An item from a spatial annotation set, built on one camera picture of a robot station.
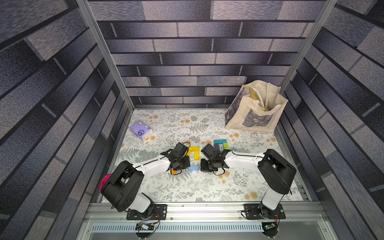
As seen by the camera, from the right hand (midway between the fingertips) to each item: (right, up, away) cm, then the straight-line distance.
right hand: (199, 168), depth 89 cm
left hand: (-6, +3, -1) cm, 6 cm away
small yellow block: (-2, +7, +3) cm, 8 cm away
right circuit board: (+35, -24, -16) cm, 46 cm away
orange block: (-15, +1, -11) cm, 19 cm away
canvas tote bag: (+35, +37, -3) cm, 51 cm away
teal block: (+15, +15, +12) cm, 24 cm away
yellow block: (-7, +7, +6) cm, 12 cm away
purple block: (+12, +12, +8) cm, 19 cm away
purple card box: (-40, +22, +11) cm, 47 cm away
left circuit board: (-28, -23, -18) cm, 41 cm away
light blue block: (-3, 0, -2) cm, 3 cm away
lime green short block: (+18, +12, +9) cm, 23 cm away
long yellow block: (-3, +14, -14) cm, 20 cm away
